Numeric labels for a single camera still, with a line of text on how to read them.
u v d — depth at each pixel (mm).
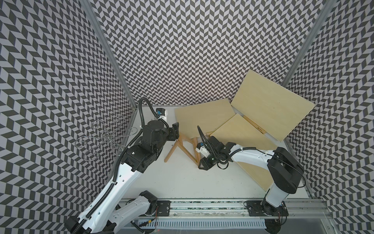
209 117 1020
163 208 732
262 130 993
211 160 737
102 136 1930
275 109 890
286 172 457
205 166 739
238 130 1001
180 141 750
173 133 590
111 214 368
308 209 757
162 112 562
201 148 785
